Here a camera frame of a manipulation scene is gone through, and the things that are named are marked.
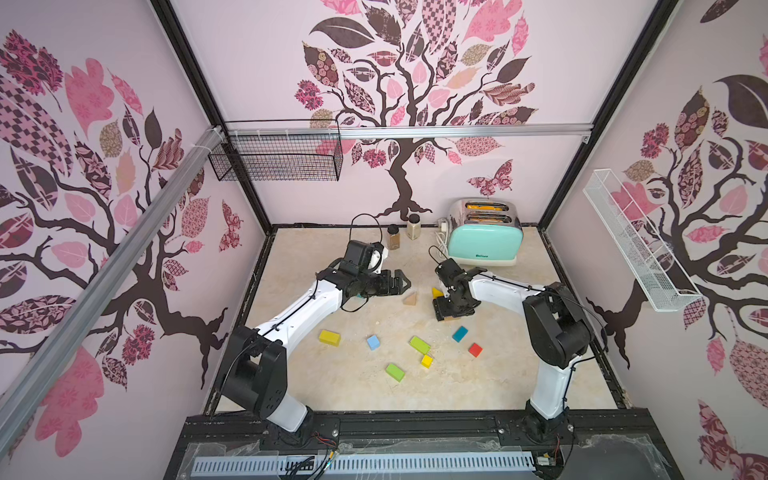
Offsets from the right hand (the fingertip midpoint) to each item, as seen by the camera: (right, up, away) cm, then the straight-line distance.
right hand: (448, 315), depth 94 cm
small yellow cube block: (-8, -11, -10) cm, 17 cm away
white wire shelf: (+43, +14, -29) cm, 54 cm away
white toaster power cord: (0, +26, +12) cm, 29 cm away
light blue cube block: (-24, -6, -7) cm, 26 cm away
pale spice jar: (-10, +31, +17) cm, 36 cm away
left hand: (-17, +10, -11) cm, 23 cm away
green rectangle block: (-10, -8, -6) cm, 14 cm away
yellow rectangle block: (-37, -6, -4) cm, 38 cm away
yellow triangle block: (-3, +7, +3) cm, 8 cm away
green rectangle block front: (-17, -14, -11) cm, 25 cm away
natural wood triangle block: (-12, +4, +3) cm, 13 cm away
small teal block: (+3, -5, -3) cm, 7 cm away
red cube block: (+7, -9, -7) cm, 13 cm away
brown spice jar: (-18, +26, +16) cm, 35 cm away
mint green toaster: (+14, +28, +6) cm, 32 cm away
